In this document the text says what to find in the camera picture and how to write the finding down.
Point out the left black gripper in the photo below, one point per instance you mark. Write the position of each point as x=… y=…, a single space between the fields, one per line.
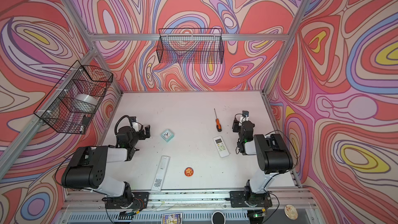
x=144 y=131

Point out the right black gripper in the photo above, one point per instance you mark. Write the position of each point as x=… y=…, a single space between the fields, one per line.
x=238 y=125

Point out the orange black screwdriver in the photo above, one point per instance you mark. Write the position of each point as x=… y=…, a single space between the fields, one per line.
x=218 y=124

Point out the small white remote control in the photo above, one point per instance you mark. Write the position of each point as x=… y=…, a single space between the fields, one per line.
x=221 y=147

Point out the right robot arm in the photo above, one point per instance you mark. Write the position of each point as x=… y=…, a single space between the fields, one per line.
x=273 y=159

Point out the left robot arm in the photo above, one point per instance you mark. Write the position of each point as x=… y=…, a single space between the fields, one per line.
x=88 y=168

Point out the long white remote control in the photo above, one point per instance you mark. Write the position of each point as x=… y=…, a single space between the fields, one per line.
x=160 y=174

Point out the mint green alarm clock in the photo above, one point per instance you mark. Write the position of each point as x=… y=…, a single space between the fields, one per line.
x=167 y=135

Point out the small black item in basket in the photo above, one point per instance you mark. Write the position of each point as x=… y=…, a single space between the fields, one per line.
x=85 y=121

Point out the red round badge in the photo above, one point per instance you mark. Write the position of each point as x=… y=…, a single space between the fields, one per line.
x=188 y=171

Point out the white roll in basket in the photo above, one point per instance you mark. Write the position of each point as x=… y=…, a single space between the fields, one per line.
x=84 y=103

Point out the colourful printed card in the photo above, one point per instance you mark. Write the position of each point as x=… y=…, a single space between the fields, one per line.
x=173 y=218

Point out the black round cup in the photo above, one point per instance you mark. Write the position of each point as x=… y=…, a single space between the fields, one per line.
x=218 y=218

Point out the beige round disc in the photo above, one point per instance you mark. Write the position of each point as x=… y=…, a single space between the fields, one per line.
x=291 y=212

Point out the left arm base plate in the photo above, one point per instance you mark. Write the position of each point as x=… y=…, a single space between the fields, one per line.
x=136 y=200

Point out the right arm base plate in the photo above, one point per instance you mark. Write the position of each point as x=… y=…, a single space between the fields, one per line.
x=240 y=199

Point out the left black wire basket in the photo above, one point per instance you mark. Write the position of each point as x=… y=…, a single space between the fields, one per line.
x=71 y=107

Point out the black wire basket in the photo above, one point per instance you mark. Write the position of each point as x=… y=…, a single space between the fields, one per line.
x=71 y=107
x=190 y=46

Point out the back black wire basket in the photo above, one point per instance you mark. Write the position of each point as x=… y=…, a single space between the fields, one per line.
x=190 y=46

